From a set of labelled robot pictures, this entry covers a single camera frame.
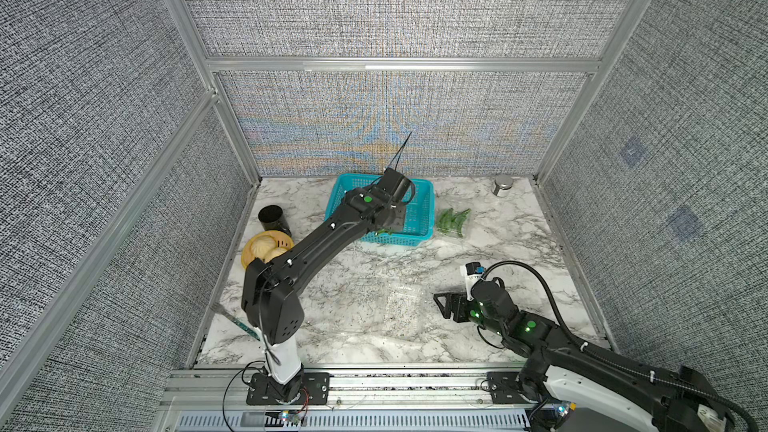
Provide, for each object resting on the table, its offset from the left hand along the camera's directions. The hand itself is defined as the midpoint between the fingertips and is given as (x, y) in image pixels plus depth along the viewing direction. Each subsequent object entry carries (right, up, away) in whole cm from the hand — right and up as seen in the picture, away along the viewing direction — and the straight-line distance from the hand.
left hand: (399, 214), depth 82 cm
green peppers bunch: (+18, -3, +21) cm, 28 cm away
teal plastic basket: (+8, -1, +25) cm, 26 cm away
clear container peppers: (+24, -5, +19) cm, 31 cm away
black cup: (-41, -2, +16) cm, 44 cm away
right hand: (+12, -20, -1) cm, 24 cm away
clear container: (-2, -28, +4) cm, 28 cm away
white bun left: (-42, -10, +11) cm, 44 cm away
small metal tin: (+40, +10, +29) cm, 51 cm away
